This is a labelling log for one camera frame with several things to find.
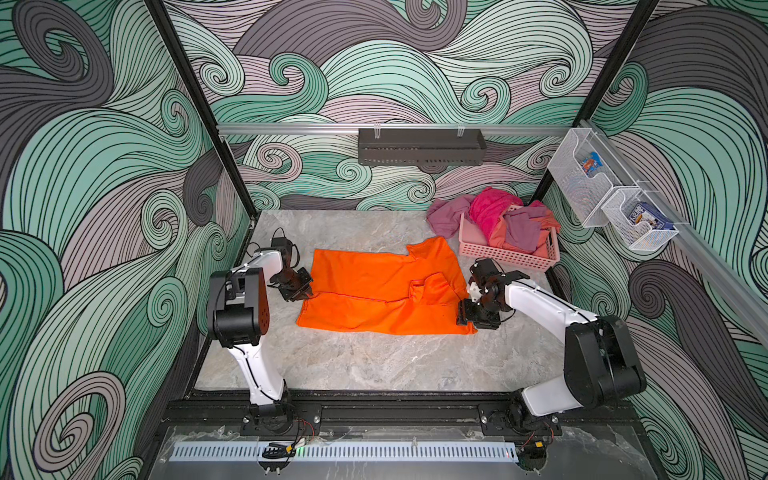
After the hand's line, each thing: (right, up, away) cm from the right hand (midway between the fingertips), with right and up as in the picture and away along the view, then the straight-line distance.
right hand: (471, 324), depth 87 cm
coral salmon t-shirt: (+34, +31, +20) cm, 51 cm away
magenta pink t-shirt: (+13, +37, +21) cm, 44 cm away
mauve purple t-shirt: (-2, +35, +28) cm, 45 cm away
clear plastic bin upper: (+30, +38, -5) cm, 49 cm away
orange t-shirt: (-16, +8, +8) cm, 19 cm away
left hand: (-50, +9, +9) cm, 51 cm away
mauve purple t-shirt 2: (+26, +30, +21) cm, 45 cm away
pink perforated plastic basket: (+6, +24, +17) cm, 30 cm away
